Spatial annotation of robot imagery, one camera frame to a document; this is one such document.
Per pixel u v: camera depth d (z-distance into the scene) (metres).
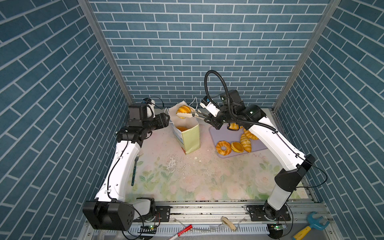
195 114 0.72
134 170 0.89
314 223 0.70
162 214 0.74
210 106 0.62
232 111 0.52
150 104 0.65
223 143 0.98
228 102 0.52
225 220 0.71
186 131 0.76
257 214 0.74
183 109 0.77
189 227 0.69
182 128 1.02
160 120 0.64
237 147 0.94
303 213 0.76
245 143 0.96
